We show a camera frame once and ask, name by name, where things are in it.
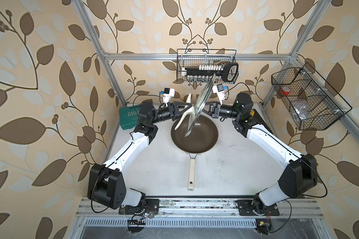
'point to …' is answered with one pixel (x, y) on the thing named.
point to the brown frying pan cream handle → (202, 138)
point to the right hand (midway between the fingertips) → (196, 107)
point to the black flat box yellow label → (252, 112)
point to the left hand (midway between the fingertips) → (188, 107)
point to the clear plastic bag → (302, 111)
